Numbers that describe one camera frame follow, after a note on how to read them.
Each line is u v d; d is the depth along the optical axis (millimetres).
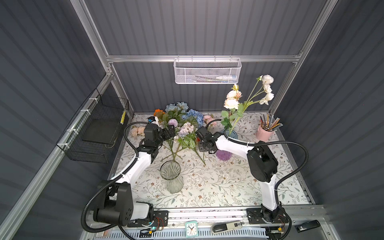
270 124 991
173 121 942
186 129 939
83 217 369
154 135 664
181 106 1084
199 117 1053
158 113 1119
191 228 693
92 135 699
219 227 667
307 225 693
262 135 987
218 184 848
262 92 740
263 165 531
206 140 740
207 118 1094
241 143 583
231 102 737
